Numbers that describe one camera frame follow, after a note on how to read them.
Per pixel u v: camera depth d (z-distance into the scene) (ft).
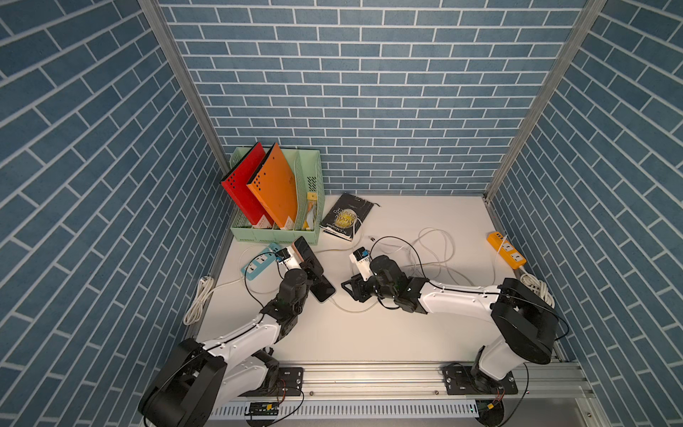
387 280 2.14
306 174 3.53
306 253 2.85
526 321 1.48
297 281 2.11
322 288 3.26
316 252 3.25
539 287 2.96
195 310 2.86
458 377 2.42
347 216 3.65
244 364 1.91
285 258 2.40
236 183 2.82
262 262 3.14
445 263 3.25
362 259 2.43
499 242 3.30
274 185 3.18
